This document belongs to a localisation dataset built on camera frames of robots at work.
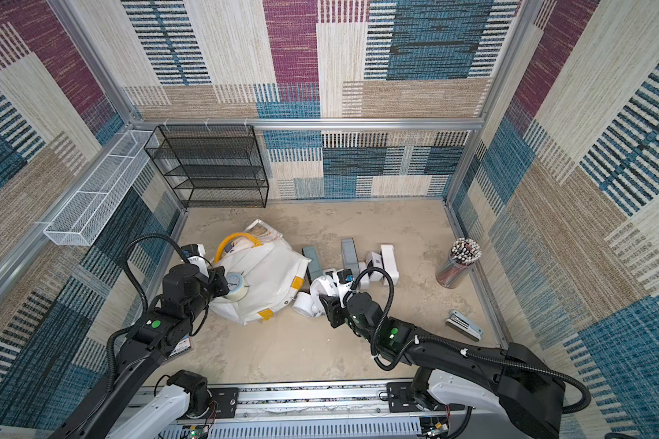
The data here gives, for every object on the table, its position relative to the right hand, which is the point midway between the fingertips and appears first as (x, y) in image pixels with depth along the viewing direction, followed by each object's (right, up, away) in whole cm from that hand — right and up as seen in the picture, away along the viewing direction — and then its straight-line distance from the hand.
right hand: (331, 297), depth 80 cm
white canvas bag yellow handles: (-21, +6, +18) cm, 29 cm away
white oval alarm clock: (-3, +4, -4) cm, 6 cm away
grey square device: (+6, +11, +12) cm, 17 cm away
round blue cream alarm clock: (-30, +1, +9) cm, 31 cm away
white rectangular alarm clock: (+20, +10, +17) cm, 28 cm away
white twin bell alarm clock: (-8, -3, +4) cm, 10 cm away
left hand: (-30, +9, -3) cm, 31 cm away
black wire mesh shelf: (-47, +44, +30) cm, 71 cm away
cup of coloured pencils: (+40, +13, +3) cm, 42 cm away
